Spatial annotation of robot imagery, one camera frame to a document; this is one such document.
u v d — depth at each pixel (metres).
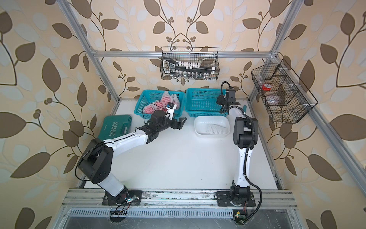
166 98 1.08
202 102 1.19
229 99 0.85
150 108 1.05
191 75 0.89
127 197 0.71
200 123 1.04
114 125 0.99
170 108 0.74
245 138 0.62
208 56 0.91
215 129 1.00
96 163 0.46
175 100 1.08
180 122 0.77
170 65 0.83
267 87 0.81
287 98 0.73
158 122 0.68
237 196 0.65
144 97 1.14
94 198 0.76
